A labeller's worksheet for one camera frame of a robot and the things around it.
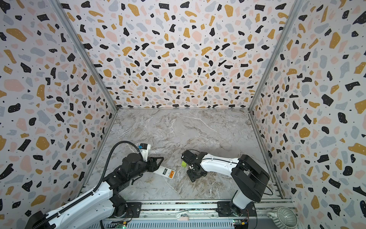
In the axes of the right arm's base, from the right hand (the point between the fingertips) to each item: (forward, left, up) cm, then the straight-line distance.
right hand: (192, 173), depth 86 cm
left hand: (+4, +17, +14) cm, 22 cm away
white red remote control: (0, +14, 0) cm, 14 cm away
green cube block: (+5, +5, +1) cm, 8 cm away
